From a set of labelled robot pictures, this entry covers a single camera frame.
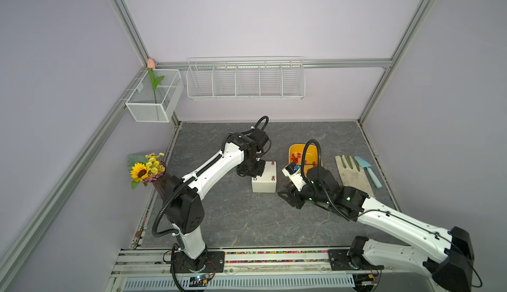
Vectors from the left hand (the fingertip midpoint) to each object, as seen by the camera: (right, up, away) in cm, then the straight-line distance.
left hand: (256, 175), depth 80 cm
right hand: (+10, -4, -7) cm, 13 cm away
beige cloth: (+48, -4, +16) cm, 51 cm away
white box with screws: (+4, -4, +5) cm, 8 cm away
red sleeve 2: (+7, -2, +4) cm, 9 cm away
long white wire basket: (-5, +46, +18) cm, 50 cm away
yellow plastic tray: (+29, +5, +24) cm, 38 cm away
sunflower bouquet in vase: (-39, +4, -9) cm, 40 cm away
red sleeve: (+7, +4, +9) cm, 12 cm away
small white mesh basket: (-47, +30, -1) cm, 55 cm away
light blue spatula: (+56, +2, +19) cm, 59 cm away
